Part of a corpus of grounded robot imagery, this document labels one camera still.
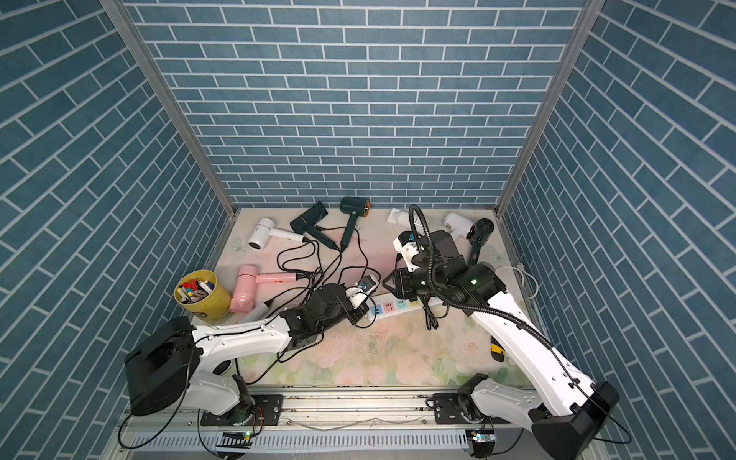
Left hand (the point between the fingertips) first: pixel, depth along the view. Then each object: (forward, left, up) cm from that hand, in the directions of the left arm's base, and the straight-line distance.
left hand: (377, 293), depth 81 cm
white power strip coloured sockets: (+2, -3, -12) cm, 13 cm away
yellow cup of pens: (+2, +52, -5) cm, 52 cm away
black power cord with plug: (-2, -17, -12) cm, 21 cm away
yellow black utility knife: (-12, -36, -12) cm, 40 cm away
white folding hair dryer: (+38, -9, -8) cm, 40 cm away
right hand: (-3, -4, +12) cm, 13 cm away
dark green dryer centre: (+46, +9, -10) cm, 48 cm away
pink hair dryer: (+4, +43, -10) cm, 44 cm away
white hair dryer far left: (+32, +43, -10) cm, 55 cm away
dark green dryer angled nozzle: (+36, +28, -10) cm, 46 cm away
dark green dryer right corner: (+27, -36, -5) cm, 45 cm away
